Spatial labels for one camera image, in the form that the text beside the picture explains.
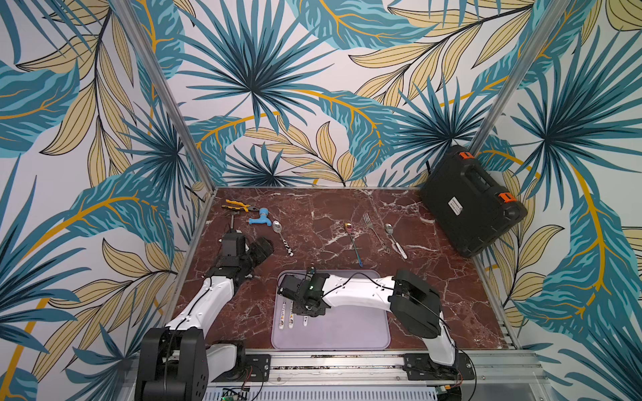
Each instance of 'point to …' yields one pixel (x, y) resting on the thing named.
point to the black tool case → (466, 202)
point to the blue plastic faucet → (263, 213)
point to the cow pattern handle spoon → (277, 228)
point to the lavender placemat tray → (339, 327)
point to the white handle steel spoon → (389, 230)
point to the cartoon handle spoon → (291, 322)
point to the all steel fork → (369, 222)
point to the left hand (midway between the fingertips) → (265, 251)
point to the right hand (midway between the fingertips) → (299, 309)
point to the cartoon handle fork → (282, 317)
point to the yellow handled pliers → (246, 207)
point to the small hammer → (231, 222)
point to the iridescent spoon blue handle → (349, 227)
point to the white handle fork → (305, 320)
